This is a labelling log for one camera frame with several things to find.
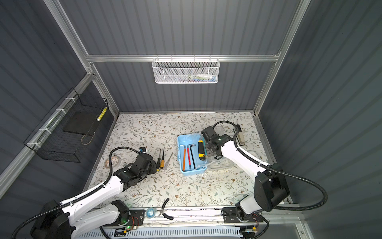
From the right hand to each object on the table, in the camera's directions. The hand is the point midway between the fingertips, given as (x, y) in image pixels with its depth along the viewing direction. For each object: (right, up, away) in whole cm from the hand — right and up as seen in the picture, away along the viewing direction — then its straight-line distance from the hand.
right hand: (215, 149), depth 86 cm
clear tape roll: (-63, -9, +8) cm, 64 cm away
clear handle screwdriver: (-30, -9, +7) cm, 32 cm away
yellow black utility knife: (-8, -1, +4) cm, 9 cm away
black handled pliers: (-29, -30, -10) cm, 43 cm away
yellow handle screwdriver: (-33, -10, +5) cm, 34 cm away
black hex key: (-15, +1, +15) cm, 21 cm away
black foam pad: (-72, +16, -7) cm, 74 cm away
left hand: (-36, -8, -1) cm, 36 cm away
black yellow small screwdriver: (-35, -9, +5) cm, 36 cm away
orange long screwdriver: (-19, -10, +8) cm, 23 cm away
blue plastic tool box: (-20, +3, +17) cm, 27 cm away
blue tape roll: (-35, -31, -10) cm, 48 cm away
